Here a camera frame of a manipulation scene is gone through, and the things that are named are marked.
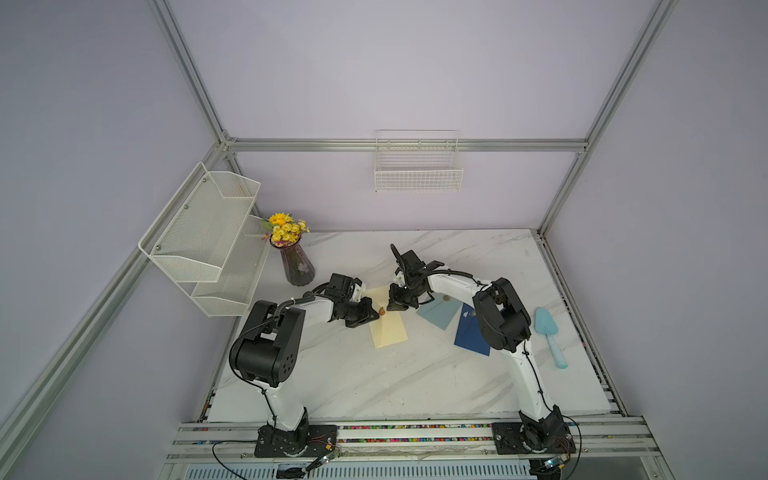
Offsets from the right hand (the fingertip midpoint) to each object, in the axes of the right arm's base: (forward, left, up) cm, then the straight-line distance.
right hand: (390, 309), depth 98 cm
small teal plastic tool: (-6, -50, -1) cm, 51 cm away
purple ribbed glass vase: (+12, +31, +10) cm, 34 cm away
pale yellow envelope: (-7, 0, 0) cm, 7 cm away
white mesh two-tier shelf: (+9, +52, +25) cm, 58 cm away
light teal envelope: (0, -18, -2) cm, 18 cm away
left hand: (-4, +4, +2) cm, 6 cm away
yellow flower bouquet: (+12, +31, +26) cm, 42 cm away
